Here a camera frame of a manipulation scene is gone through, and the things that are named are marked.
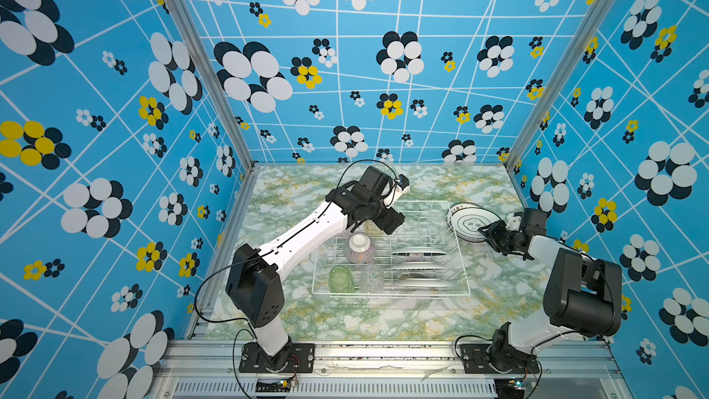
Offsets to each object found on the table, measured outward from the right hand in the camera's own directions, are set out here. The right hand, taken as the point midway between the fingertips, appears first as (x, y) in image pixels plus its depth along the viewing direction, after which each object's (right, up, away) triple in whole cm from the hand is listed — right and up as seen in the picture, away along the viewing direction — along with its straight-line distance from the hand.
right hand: (484, 231), depth 94 cm
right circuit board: (-5, -36, -25) cm, 44 cm away
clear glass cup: (-40, -11, -17) cm, 45 cm away
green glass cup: (-49, -12, -15) cm, 52 cm away
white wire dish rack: (-20, +1, +3) cm, 20 cm away
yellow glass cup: (-40, +4, -23) cm, 46 cm away
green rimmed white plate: (-4, +3, +6) cm, 8 cm away
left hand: (-33, +9, -14) cm, 37 cm away
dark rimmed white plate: (-24, -8, -1) cm, 25 cm away
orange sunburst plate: (-8, +3, +6) cm, 11 cm away
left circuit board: (-66, -37, -23) cm, 79 cm away
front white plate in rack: (-25, -12, -16) cm, 32 cm away
